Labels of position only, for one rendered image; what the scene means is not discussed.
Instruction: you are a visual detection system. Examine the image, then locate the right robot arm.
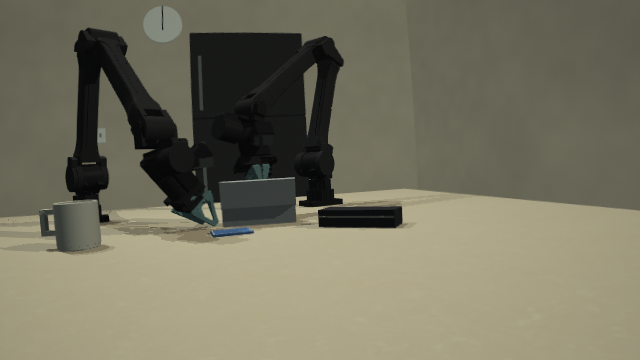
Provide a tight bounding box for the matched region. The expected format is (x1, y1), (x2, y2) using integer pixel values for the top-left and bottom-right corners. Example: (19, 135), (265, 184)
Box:
(65, 28), (214, 223)

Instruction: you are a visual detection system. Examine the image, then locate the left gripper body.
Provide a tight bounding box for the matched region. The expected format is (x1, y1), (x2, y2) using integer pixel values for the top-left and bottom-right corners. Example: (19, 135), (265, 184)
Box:
(233, 155), (278, 177)

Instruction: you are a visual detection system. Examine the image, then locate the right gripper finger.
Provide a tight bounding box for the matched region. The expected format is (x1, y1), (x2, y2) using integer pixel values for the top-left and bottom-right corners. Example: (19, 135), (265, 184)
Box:
(187, 190), (219, 227)
(171, 196), (205, 225)

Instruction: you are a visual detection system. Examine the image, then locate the grey mug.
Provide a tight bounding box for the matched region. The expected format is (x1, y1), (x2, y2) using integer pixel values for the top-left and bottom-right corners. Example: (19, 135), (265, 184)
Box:
(39, 200), (101, 252)

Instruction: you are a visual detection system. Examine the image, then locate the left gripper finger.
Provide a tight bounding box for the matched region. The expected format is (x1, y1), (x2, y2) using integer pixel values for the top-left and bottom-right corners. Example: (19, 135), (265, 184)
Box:
(261, 164), (270, 179)
(245, 165), (262, 180)

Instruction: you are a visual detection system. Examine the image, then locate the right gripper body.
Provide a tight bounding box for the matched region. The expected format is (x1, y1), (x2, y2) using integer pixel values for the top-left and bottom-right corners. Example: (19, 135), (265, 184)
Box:
(156, 175), (206, 213)

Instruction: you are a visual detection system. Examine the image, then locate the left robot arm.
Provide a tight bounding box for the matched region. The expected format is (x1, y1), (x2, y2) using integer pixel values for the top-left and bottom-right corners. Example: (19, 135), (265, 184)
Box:
(211, 36), (344, 207)

